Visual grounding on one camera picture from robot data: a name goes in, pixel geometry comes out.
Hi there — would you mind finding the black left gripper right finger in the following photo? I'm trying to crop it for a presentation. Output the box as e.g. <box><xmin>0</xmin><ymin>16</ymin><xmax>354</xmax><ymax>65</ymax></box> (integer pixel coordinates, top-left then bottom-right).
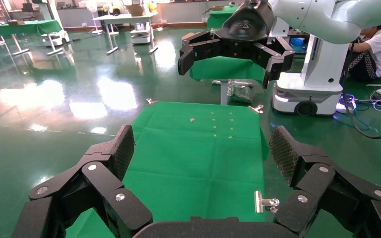
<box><xmin>268</xmin><ymin>125</ymin><xmax>381</xmax><ymax>238</ymax></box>

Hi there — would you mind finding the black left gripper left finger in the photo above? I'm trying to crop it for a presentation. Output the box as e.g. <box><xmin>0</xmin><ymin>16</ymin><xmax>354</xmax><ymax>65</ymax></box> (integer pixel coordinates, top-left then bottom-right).
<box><xmin>11</xmin><ymin>124</ymin><xmax>153</xmax><ymax>238</ymax></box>

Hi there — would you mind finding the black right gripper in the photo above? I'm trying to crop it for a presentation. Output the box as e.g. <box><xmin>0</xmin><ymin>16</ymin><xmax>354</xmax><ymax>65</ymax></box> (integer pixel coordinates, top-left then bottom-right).
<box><xmin>177</xmin><ymin>0</ymin><xmax>296</xmax><ymax>89</ymax></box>

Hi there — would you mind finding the white robot base under table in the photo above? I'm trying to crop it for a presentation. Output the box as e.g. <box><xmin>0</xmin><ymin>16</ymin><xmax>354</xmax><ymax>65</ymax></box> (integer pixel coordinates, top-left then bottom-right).
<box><xmin>130</xmin><ymin>22</ymin><xmax>152</xmax><ymax>45</ymax></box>

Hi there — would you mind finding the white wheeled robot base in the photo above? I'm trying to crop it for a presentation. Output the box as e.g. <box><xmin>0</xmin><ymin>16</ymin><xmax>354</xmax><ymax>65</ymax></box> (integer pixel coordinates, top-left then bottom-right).
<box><xmin>271</xmin><ymin>16</ymin><xmax>351</xmax><ymax>117</ymax></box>

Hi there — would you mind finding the brown box on white table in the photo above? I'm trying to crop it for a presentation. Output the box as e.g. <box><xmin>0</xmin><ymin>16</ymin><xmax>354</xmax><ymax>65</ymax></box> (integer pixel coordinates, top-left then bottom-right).
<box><xmin>126</xmin><ymin>4</ymin><xmax>145</xmax><ymax>17</ymax></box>

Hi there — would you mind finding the small green tablecloth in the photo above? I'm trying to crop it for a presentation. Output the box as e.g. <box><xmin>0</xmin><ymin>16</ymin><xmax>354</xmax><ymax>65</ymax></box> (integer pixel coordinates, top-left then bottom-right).
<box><xmin>189</xmin><ymin>55</ymin><xmax>266</xmax><ymax>85</ymax></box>

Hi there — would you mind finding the green covered background table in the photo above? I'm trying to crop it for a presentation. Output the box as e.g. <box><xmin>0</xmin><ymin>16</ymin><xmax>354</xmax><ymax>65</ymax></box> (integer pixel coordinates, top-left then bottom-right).
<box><xmin>0</xmin><ymin>19</ymin><xmax>64</xmax><ymax>57</ymax></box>
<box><xmin>207</xmin><ymin>5</ymin><xmax>241</xmax><ymax>30</ymax></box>

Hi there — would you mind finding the dark plastic wrapped bundle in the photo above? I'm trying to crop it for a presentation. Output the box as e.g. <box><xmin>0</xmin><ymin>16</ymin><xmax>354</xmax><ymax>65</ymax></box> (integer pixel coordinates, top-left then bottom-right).
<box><xmin>227</xmin><ymin>81</ymin><xmax>253</xmax><ymax>105</ymax></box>

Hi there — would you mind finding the blue plastic container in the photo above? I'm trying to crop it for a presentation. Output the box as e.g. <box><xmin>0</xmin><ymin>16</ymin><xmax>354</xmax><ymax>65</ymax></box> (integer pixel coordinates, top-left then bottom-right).
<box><xmin>290</xmin><ymin>37</ymin><xmax>306</xmax><ymax>51</ymax></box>

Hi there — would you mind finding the large green tablecloth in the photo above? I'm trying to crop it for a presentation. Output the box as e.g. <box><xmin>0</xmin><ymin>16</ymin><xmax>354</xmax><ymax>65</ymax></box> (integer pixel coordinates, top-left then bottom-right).
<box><xmin>64</xmin><ymin>101</ymin><xmax>271</xmax><ymax>238</ymax></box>

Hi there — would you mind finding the white background table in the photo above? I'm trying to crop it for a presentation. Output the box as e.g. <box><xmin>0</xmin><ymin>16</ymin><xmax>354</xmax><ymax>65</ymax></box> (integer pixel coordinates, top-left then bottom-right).
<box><xmin>93</xmin><ymin>12</ymin><xmax>160</xmax><ymax>56</ymax></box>

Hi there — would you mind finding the small white mobile robot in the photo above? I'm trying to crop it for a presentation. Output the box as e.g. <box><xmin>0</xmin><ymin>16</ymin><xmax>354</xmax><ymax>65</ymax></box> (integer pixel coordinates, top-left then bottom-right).
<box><xmin>42</xmin><ymin>30</ymin><xmax>70</xmax><ymax>47</ymax></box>

